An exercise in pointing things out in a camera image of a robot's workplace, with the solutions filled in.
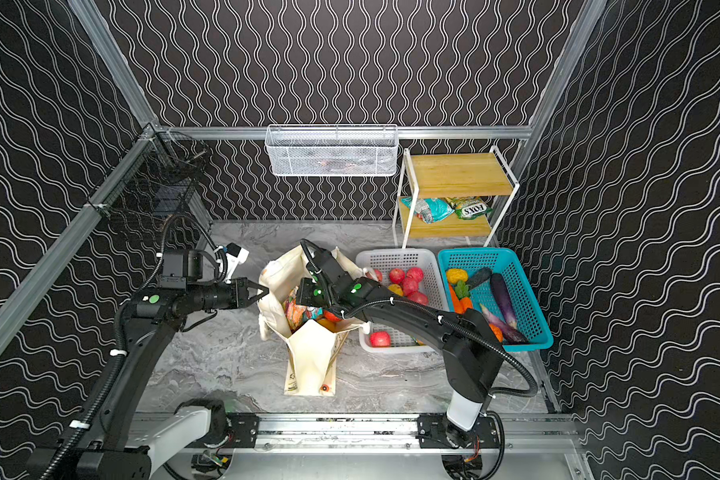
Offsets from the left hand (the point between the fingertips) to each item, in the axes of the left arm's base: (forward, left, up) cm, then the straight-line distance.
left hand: (272, 291), depth 71 cm
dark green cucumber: (+23, -59, -24) cm, 68 cm away
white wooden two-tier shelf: (+46, -52, -7) cm, 70 cm away
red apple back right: (+22, -37, -21) cm, 48 cm away
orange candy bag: (-2, -5, -8) cm, 9 cm away
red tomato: (+2, -12, -15) cm, 19 cm away
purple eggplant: (+15, -65, -24) cm, 71 cm away
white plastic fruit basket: (+25, -25, -20) cm, 40 cm away
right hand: (+4, -3, -8) cm, 10 cm away
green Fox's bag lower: (+40, -55, -8) cm, 68 cm away
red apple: (-1, -26, -22) cm, 34 cm away
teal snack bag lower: (+38, -41, -7) cm, 57 cm away
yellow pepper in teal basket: (+23, -50, -23) cm, 60 cm away
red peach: (+22, -31, -22) cm, 44 cm away
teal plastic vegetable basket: (+8, -70, -21) cm, 73 cm away
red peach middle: (+16, -35, -20) cm, 43 cm away
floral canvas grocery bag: (-13, -11, -4) cm, 17 cm away
